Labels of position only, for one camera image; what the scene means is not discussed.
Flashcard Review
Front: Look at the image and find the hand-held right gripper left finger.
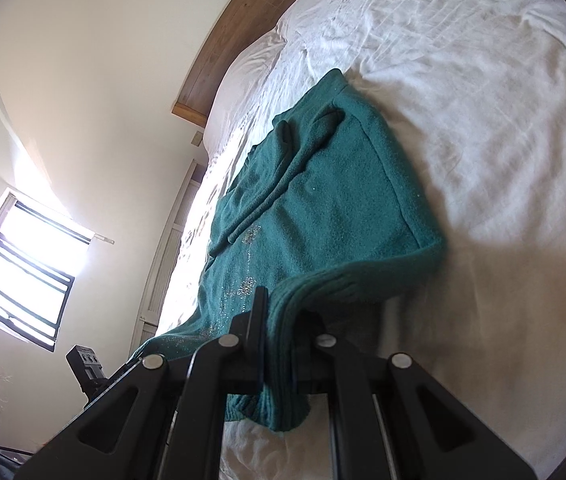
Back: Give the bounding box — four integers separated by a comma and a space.
13, 286, 270, 480

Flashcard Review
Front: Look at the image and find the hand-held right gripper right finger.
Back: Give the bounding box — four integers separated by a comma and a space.
293, 310, 538, 480

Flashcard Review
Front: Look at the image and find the green knit sweater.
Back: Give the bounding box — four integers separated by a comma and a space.
130, 67, 448, 433

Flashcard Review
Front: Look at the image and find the white pillow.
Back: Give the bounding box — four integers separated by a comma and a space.
203, 32, 288, 161
277, 0, 464, 61

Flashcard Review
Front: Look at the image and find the white bed duvet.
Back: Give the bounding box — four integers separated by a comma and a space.
155, 0, 566, 480

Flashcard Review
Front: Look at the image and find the wooden headboard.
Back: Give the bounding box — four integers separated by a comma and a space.
172, 0, 331, 128

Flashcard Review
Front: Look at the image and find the window with dark frame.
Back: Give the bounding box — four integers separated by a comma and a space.
0, 187, 96, 353

